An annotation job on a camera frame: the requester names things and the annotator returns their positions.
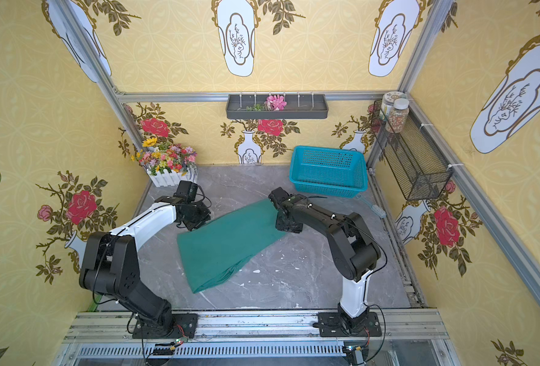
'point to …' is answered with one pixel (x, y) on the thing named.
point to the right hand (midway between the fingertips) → (291, 223)
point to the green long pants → (211, 250)
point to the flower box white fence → (168, 165)
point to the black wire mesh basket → (415, 162)
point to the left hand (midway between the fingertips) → (202, 217)
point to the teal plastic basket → (329, 171)
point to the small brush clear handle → (376, 210)
